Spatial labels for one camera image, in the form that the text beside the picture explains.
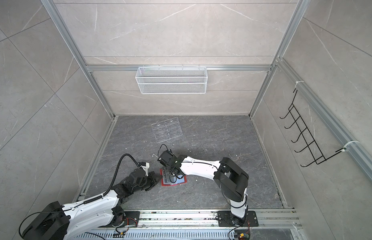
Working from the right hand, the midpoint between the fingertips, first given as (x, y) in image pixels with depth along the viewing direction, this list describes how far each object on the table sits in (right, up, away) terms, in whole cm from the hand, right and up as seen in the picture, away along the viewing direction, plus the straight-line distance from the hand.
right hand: (170, 170), depth 87 cm
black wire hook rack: (+65, +18, -24) cm, 71 cm away
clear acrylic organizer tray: (-4, +24, +17) cm, 30 cm away
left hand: (-3, 0, -4) cm, 5 cm away
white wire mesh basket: (0, +58, +13) cm, 60 cm away
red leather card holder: (+2, -5, -1) cm, 6 cm away
